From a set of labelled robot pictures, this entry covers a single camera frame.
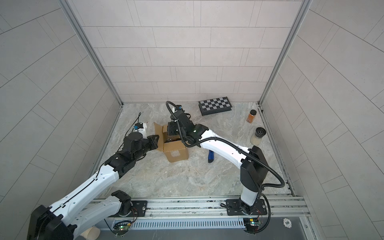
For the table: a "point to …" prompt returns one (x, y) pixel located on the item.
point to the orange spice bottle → (251, 116)
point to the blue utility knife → (210, 156)
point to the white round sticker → (287, 223)
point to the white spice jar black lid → (260, 132)
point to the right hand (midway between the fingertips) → (166, 127)
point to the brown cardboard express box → (173, 145)
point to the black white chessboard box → (215, 106)
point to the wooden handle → (92, 233)
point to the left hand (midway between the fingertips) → (163, 134)
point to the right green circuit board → (252, 224)
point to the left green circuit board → (124, 225)
